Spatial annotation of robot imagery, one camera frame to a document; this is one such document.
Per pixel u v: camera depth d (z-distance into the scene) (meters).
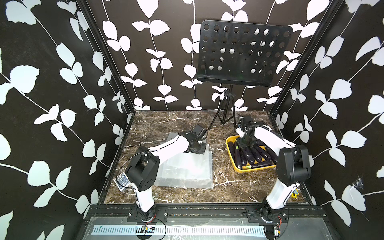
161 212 0.76
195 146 0.67
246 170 0.84
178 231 0.70
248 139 0.78
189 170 0.90
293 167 0.48
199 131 0.71
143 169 0.47
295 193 0.80
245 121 0.76
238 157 0.90
